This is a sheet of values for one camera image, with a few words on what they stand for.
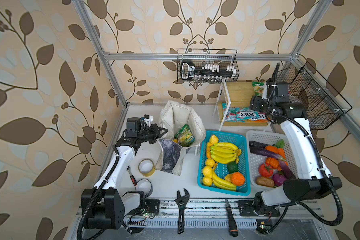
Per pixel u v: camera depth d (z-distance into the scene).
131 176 0.85
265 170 0.80
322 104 0.69
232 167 0.82
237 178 0.74
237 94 0.80
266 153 0.85
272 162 0.83
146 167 0.88
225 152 0.91
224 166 0.89
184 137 0.91
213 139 0.91
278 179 0.77
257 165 0.89
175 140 0.94
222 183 0.77
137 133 0.63
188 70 0.84
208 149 0.91
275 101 0.52
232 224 0.69
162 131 0.77
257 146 0.93
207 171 0.77
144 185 0.82
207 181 0.78
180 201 0.76
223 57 0.91
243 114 0.87
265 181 0.77
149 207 0.74
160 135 0.74
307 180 0.40
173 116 0.92
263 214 0.71
